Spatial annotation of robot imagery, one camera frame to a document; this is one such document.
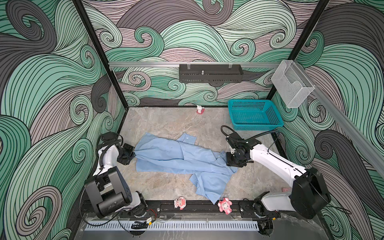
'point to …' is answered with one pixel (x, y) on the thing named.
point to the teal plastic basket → (254, 115)
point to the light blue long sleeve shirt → (181, 156)
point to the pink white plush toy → (180, 203)
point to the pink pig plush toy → (225, 205)
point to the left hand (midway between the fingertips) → (135, 151)
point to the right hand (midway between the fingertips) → (228, 164)
